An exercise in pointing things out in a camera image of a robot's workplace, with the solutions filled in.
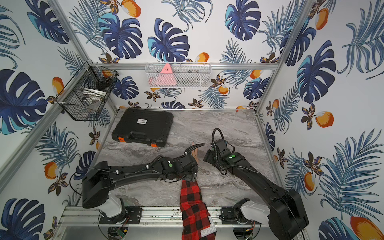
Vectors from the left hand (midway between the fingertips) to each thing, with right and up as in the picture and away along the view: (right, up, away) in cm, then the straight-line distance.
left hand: (191, 172), depth 80 cm
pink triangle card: (-16, +54, +11) cm, 57 cm away
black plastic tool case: (-33, +24, +24) cm, 48 cm away
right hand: (+10, +7, +4) cm, 13 cm away
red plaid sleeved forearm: (+3, -22, -8) cm, 24 cm away
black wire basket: (-55, +42, -2) cm, 69 cm away
